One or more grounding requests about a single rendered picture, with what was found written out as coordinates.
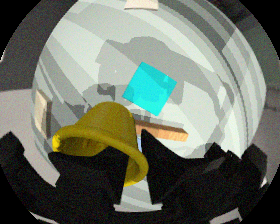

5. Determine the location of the brown rectangular block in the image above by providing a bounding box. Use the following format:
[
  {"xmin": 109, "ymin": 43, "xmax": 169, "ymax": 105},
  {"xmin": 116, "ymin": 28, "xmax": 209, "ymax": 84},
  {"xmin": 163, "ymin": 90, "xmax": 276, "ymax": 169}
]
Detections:
[{"xmin": 135, "ymin": 120, "xmax": 189, "ymax": 141}]

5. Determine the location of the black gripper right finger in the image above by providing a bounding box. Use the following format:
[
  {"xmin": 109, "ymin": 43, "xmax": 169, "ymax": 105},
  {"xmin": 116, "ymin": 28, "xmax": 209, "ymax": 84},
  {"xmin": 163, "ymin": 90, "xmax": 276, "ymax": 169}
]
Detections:
[{"xmin": 141, "ymin": 129, "xmax": 225, "ymax": 205}]

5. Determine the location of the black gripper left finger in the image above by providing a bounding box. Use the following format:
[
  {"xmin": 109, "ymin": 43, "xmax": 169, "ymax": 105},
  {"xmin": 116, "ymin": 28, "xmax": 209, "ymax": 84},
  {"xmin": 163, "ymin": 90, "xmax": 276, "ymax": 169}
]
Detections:
[{"xmin": 48, "ymin": 145, "xmax": 129, "ymax": 205}]

